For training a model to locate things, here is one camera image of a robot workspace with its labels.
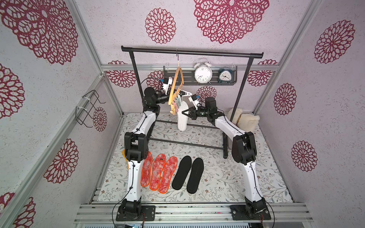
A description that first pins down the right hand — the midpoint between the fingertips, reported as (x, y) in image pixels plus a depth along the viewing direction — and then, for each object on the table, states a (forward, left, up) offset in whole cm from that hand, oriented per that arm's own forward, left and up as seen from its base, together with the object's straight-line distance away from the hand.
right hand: (181, 111), depth 91 cm
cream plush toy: (+4, -47, -15) cm, 49 cm away
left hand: (+1, -2, +13) cm, 14 cm away
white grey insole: (-3, -1, -4) cm, 5 cm away
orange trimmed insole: (-27, +14, -21) cm, 37 cm away
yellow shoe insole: (-36, +24, +8) cm, 44 cm away
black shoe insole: (-28, -3, -22) cm, 36 cm away
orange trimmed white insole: (-29, +7, -22) cm, 37 cm away
